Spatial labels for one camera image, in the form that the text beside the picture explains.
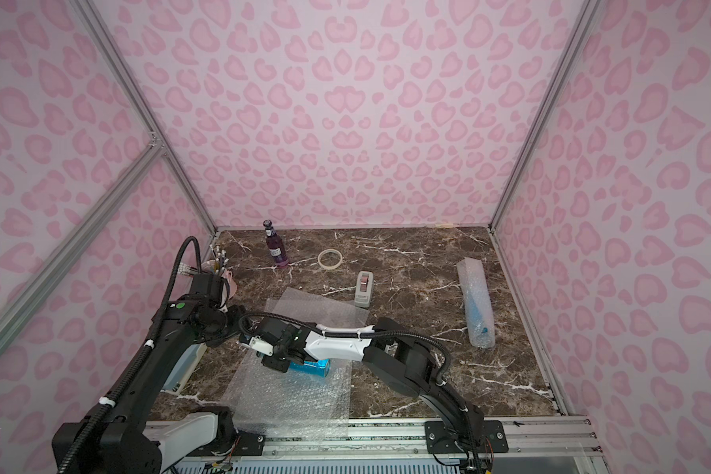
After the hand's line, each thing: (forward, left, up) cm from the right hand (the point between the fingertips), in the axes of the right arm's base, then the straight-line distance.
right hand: (275, 350), depth 87 cm
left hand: (+3, +7, +10) cm, 13 cm away
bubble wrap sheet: (-14, -2, -1) cm, 15 cm away
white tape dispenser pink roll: (+21, -25, +1) cm, 33 cm away
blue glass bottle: (-5, -14, +2) cm, 15 cm away
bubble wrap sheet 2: (+29, -62, +2) cm, 68 cm away
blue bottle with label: (+12, -61, +3) cm, 62 cm away
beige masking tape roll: (+36, -12, -2) cm, 38 cm away
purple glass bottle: (+33, +5, +9) cm, 34 cm away
